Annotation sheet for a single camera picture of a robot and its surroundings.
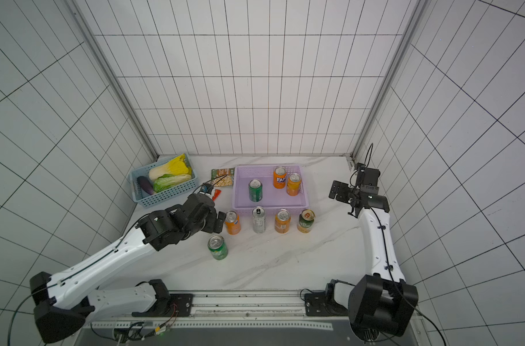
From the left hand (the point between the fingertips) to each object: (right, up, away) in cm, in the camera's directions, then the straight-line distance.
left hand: (207, 218), depth 74 cm
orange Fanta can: (+28, +15, +24) cm, 39 cm away
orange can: (+8, -3, +8) cm, 11 cm away
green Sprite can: (+16, +8, +20) cm, 27 cm away
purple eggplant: (-39, +10, +30) cm, 50 cm away
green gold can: (+37, -3, +9) cm, 38 cm away
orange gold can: (+34, +10, +23) cm, 42 cm away
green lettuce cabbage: (-27, +12, +25) cm, 39 cm away
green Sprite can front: (+3, -11, +2) cm, 12 cm away
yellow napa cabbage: (-22, +19, +30) cm, 42 cm away
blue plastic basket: (-34, +4, +20) cm, 40 cm away
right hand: (+48, +11, +8) cm, 50 cm away
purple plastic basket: (+24, +9, +32) cm, 41 cm away
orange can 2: (+28, -3, +9) cm, 29 cm away
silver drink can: (+18, -2, +7) cm, 20 cm away
